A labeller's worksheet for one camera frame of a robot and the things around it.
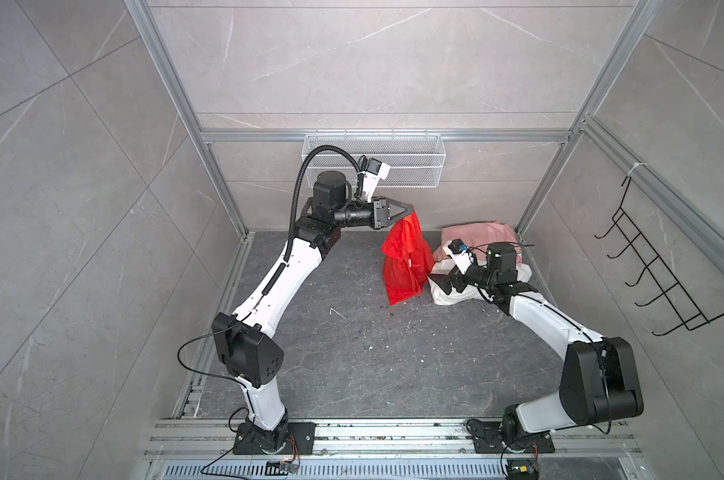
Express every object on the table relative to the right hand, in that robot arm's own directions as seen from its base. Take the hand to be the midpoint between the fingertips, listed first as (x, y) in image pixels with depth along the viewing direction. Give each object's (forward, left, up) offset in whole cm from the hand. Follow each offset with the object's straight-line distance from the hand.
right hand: (441, 259), depth 87 cm
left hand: (-5, +12, +25) cm, 28 cm away
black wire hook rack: (-15, -46, +13) cm, 50 cm away
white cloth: (-12, -3, 0) cm, 13 cm away
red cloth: (-6, +11, +8) cm, 15 cm away
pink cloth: (+18, -18, -9) cm, 27 cm away
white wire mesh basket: (+35, +5, +12) cm, 38 cm away
